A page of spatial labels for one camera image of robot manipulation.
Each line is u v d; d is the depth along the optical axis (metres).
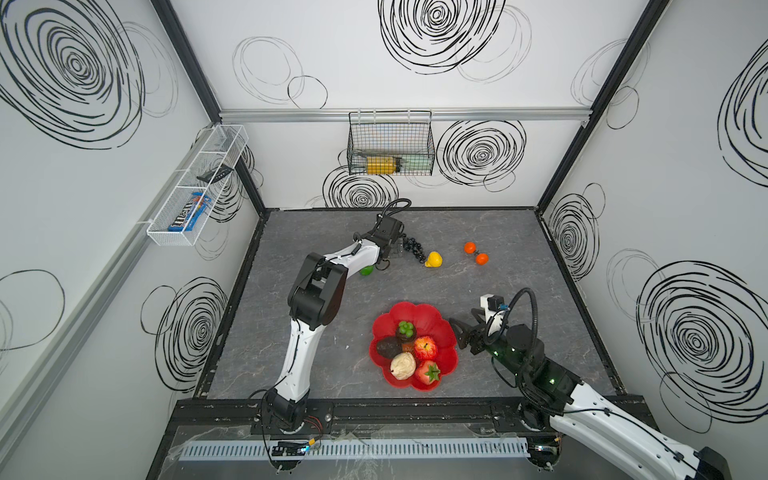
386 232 0.82
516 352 0.59
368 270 0.99
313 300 0.57
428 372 0.75
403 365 0.76
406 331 0.82
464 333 0.69
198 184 0.72
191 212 0.69
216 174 0.76
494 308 0.67
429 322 0.89
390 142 1.22
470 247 1.05
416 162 0.87
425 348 0.79
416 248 1.05
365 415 0.75
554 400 0.57
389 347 0.80
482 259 1.02
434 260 1.00
